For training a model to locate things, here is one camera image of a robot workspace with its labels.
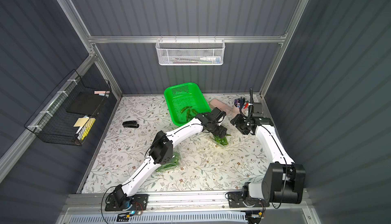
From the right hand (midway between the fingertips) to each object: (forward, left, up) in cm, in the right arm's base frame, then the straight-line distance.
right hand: (236, 122), depth 85 cm
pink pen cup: (+18, -9, -4) cm, 21 cm away
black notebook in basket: (+3, +80, +13) cm, 81 cm away
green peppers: (+18, +27, -15) cm, 36 cm away
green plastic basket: (+29, +32, -15) cm, 46 cm away
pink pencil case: (+19, 0, -12) cm, 22 cm away
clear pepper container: (-22, +35, -10) cm, 43 cm away
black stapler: (+9, +68, -16) cm, 71 cm away
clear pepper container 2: (-3, +1, -15) cm, 15 cm away
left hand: (+2, +7, -11) cm, 13 cm away
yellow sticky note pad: (-8, +77, +12) cm, 79 cm away
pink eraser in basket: (+12, +78, +12) cm, 80 cm away
